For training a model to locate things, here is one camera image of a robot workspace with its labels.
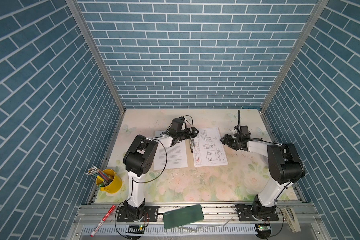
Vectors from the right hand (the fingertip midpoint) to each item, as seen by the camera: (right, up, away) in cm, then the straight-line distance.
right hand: (224, 139), depth 100 cm
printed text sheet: (-33, -10, -6) cm, 35 cm away
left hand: (-20, +5, -2) cm, 21 cm away
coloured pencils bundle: (-69, -12, -28) cm, 75 cm away
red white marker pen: (-68, -39, -32) cm, 84 cm away
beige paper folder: (-23, -10, -6) cm, 26 cm away
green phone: (-27, -35, -26) cm, 52 cm away
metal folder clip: (-22, -3, -1) cm, 22 cm away
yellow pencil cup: (-64, -18, -27) cm, 71 cm away
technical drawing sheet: (-10, -7, -3) cm, 13 cm away
